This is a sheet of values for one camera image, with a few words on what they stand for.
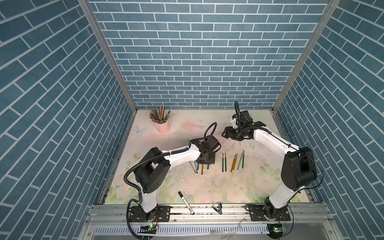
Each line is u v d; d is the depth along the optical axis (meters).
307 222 0.72
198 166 0.90
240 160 0.93
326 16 0.74
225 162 0.92
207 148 0.69
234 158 0.94
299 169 0.47
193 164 0.91
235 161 0.93
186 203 0.77
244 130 0.66
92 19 0.74
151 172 0.47
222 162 0.91
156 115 0.99
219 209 0.75
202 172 0.89
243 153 0.96
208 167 0.87
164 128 1.02
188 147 0.58
